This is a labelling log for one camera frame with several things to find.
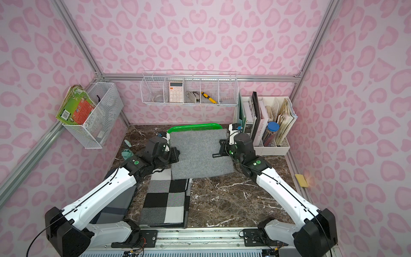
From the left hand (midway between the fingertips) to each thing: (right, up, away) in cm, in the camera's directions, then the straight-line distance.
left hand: (180, 150), depth 77 cm
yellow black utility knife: (+14, +30, +21) cm, 39 cm away
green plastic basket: (+4, +13, +37) cm, 39 cm away
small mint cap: (-29, +3, +8) cm, 30 cm away
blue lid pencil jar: (+51, +11, +15) cm, 54 cm away
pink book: (+41, +13, +5) cm, 44 cm away
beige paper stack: (+57, +17, +11) cm, 60 cm away
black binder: (+39, +17, +5) cm, 43 cm away
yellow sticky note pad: (+69, -19, +18) cm, 73 cm away
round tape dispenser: (-17, +30, +20) cm, 40 cm away
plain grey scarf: (+8, +1, +1) cm, 8 cm away
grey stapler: (+5, +31, +19) cm, 37 cm away
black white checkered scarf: (-8, -27, +5) cm, 28 cm away
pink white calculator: (-6, +33, +18) cm, 38 cm away
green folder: (+31, +16, +5) cm, 35 cm away
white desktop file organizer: (+54, +26, +24) cm, 64 cm away
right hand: (+19, +4, -1) cm, 19 cm away
